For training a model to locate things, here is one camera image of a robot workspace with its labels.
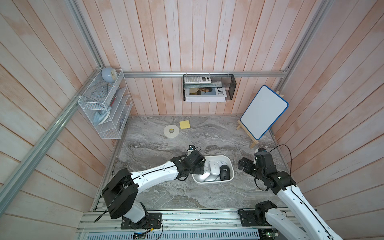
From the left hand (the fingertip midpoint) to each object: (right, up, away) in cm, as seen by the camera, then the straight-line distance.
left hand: (194, 168), depth 84 cm
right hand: (+27, +4, -3) cm, 28 cm away
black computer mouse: (+18, -4, +2) cm, 18 cm away
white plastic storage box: (+18, +3, +9) cm, 20 cm away
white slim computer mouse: (+12, -1, +2) cm, 12 cm away
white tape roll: (-17, +21, +27) cm, 38 cm away
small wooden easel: (+39, +15, +11) cm, 44 cm away
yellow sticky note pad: (-7, +26, +31) cm, 41 cm away
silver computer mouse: (+7, -5, +1) cm, 9 cm away
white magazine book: (+7, +45, +9) cm, 46 cm away
